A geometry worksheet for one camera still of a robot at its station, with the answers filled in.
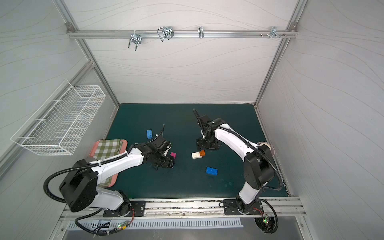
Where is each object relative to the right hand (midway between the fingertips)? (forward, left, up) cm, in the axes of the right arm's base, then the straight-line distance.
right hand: (204, 149), depth 84 cm
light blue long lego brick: (+14, +38, -8) cm, 41 cm away
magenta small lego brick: (-1, +19, -7) cm, 20 cm away
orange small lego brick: (+1, +1, -7) cm, 7 cm away
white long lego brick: (0, +5, -8) cm, 10 cm away
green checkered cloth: (+2, +64, -8) cm, 65 cm away
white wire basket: (-3, +68, +23) cm, 72 cm away
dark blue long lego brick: (-9, -5, -9) cm, 14 cm away
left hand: (-8, +19, -5) cm, 21 cm away
